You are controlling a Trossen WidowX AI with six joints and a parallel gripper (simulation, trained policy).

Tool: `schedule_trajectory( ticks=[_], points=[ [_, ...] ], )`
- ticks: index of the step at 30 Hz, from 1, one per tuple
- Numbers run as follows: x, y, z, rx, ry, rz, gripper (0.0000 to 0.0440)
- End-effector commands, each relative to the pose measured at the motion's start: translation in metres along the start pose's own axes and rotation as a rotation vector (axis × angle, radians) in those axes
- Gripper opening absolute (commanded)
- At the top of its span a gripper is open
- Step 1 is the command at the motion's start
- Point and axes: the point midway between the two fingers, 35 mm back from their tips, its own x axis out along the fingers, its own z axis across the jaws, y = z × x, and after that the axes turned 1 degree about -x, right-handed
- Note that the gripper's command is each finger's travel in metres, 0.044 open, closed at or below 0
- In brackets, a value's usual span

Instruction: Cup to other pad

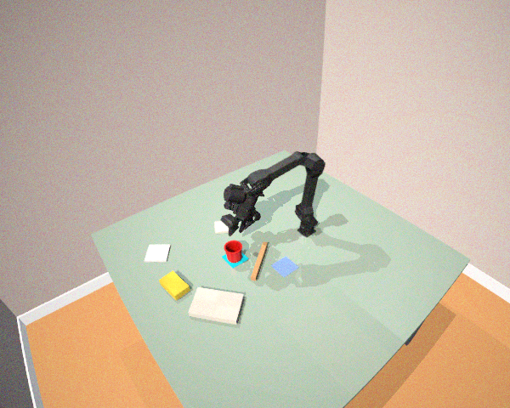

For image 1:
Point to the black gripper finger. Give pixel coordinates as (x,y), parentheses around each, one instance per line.
(232,231)
(245,224)

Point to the yellow rectangular block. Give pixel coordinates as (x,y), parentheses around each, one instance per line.
(174,285)

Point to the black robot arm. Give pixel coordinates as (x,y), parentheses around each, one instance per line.
(262,178)

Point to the red cup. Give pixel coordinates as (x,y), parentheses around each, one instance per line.
(233,251)

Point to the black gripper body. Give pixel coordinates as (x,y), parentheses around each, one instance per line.
(243,213)

